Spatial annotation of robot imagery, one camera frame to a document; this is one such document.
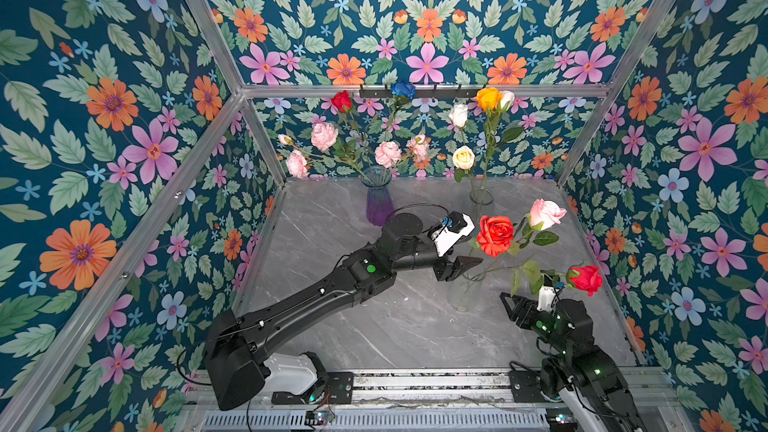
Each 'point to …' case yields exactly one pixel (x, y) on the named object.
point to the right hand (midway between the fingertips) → (505, 296)
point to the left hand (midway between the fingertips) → (481, 245)
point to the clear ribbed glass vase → (480, 197)
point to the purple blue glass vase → (380, 202)
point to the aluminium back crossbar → (424, 92)
